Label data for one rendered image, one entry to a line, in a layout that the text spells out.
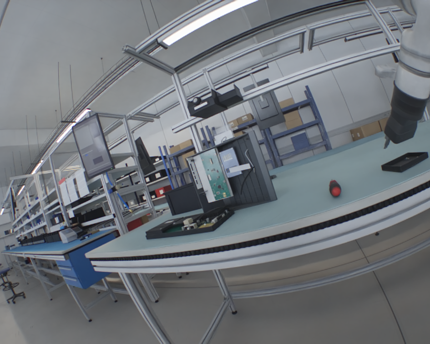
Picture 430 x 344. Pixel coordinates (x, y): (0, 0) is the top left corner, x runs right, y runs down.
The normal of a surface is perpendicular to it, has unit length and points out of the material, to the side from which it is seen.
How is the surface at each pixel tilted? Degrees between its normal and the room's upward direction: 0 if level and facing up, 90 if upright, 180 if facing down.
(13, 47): 180
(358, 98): 90
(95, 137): 101
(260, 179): 90
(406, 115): 112
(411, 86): 107
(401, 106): 97
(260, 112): 97
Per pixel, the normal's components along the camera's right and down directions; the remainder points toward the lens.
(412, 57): -0.88, 0.47
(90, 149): 0.11, 0.16
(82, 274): 0.87, -0.30
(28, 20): 0.33, 0.95
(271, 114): -0.28, 0.23
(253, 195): -0.73, 0.25
